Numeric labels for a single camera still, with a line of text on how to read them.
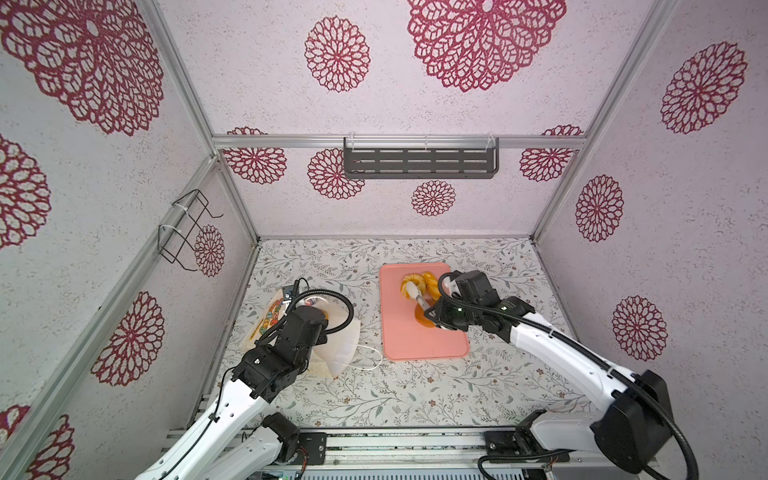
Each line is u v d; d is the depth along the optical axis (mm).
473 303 604
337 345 872
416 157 970
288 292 604
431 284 1025
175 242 750
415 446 758
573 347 475
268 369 485
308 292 530
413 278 1029
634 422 405
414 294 880
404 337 922
